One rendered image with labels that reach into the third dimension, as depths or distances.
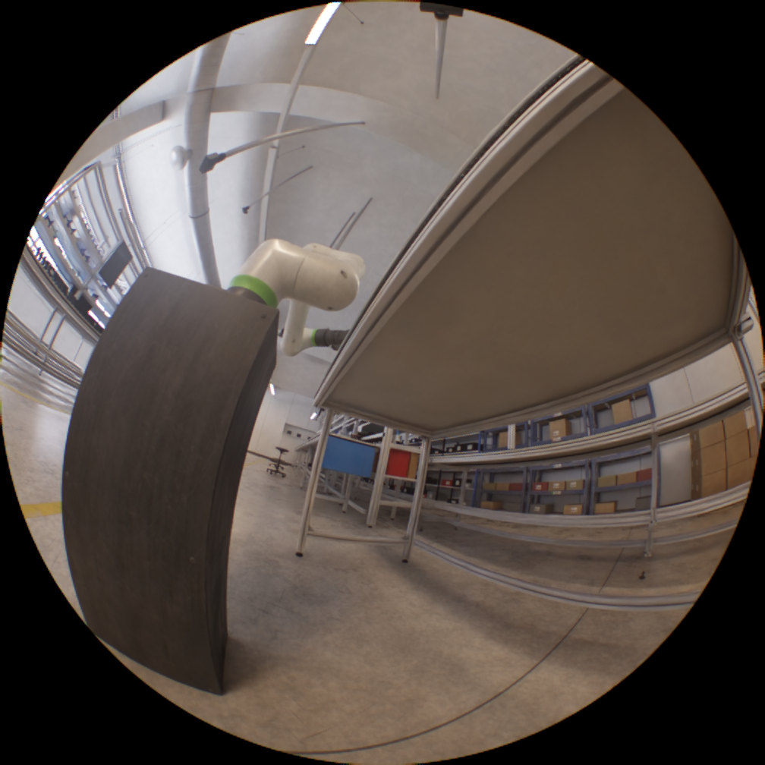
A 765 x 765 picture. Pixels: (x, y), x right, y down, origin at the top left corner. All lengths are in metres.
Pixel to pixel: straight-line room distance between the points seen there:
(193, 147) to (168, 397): 3.67
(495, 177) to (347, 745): 0.95
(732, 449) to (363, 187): 5.52
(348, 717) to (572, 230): 1.03
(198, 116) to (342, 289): 3.55
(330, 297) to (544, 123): 0.49
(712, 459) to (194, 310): 3.80
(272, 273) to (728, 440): 3.87
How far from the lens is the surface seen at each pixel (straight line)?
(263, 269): 0.51
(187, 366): 0.36
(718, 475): 3.53
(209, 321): 0.38
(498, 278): 0.49
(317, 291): 0.51
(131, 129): 4.33
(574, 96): 0.37
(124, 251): 3.81
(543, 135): 0.36
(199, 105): 3.78
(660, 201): 0.56
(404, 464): 2.74
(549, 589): 1.06
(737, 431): 3.64
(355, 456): 2.46
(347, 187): 3.51
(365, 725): 0.67
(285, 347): 1.07
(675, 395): 4.56
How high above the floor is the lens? 0.60
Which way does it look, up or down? 23 degrees up
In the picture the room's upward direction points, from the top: 11 degrees clockwise
